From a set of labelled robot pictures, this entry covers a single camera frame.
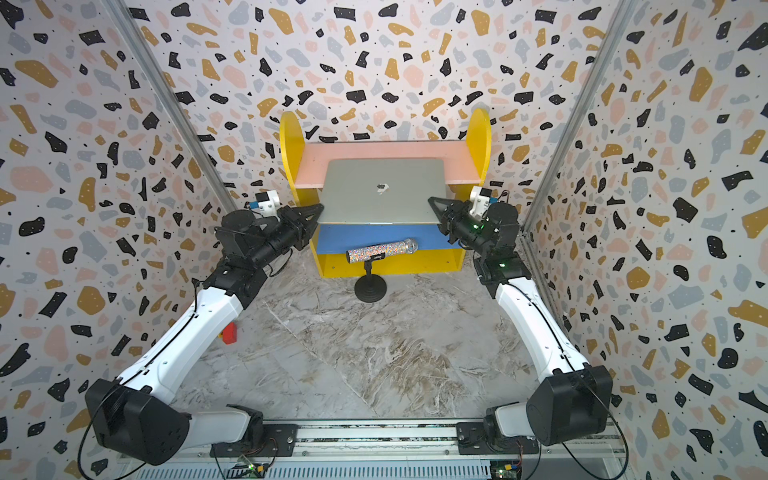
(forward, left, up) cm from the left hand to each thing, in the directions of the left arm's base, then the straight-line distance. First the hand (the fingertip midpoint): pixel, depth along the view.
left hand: (328, 207), depth 67 cm
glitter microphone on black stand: (+5, -6, -40) cm, 41 cm away
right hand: (+1, -22, 0) cm, 22 cm away
